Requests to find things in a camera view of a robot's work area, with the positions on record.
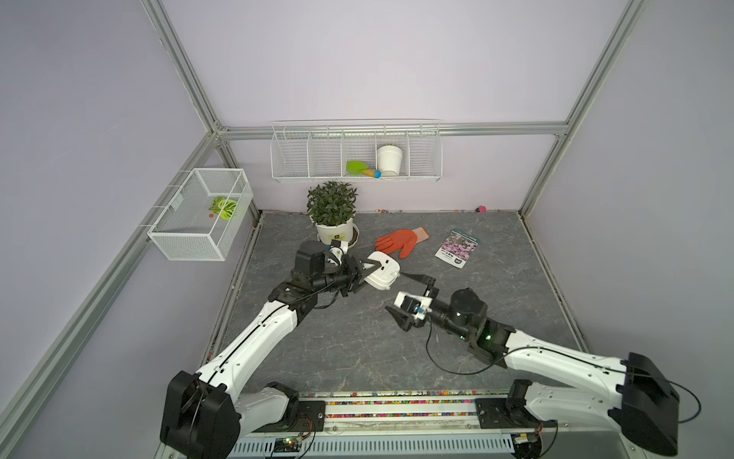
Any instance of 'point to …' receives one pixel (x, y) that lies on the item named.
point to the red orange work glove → (403, 239)
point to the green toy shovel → (356, 167)
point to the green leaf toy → (227, 208)
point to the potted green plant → (332, 207)
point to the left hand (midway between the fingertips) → (380, 271)
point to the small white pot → (390, 160)
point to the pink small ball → (482, 208)
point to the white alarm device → (386, 274)
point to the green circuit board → (288, 445)
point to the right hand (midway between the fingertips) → (397, 284)
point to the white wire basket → (200, 222)
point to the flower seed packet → (457, 249)
